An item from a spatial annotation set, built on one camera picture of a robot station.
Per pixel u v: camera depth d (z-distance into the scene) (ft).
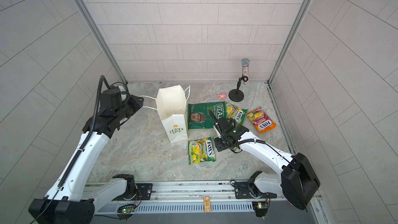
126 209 2.11
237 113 3.16
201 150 2.67
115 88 2.06
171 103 2.99
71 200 1.20
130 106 2.05
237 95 3.54
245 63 2.79
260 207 2.23
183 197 2.32
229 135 1.92
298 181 1.27
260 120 3.06
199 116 3.13
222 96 3.47
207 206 2.19
